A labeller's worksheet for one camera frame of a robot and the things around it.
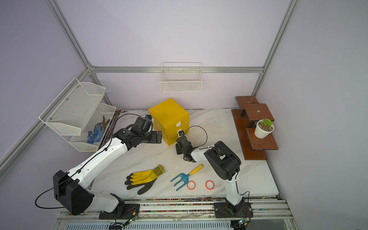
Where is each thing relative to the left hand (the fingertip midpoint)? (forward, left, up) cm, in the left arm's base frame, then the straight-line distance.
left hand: (153, 137), depth 81 cm
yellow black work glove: (-17, +5, -16) cm, 25 cm away
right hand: (+6, -16, -20) cm, 26 cm away
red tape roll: (-21, -22, -19) cm, 36 cm away
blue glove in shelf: (+4, +38, -5) cm, 39 cm away
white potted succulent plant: (+4, -63, +5) cm, 63 cm away
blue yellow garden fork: (-16, -18, -18) cm, 31 cm away
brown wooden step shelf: (+13, -56, +2) cm, 58 cm away
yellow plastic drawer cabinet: (+12, -9, +4) cm, 15 cm away
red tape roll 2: (-21, -33, -19) cm, 43 cm away
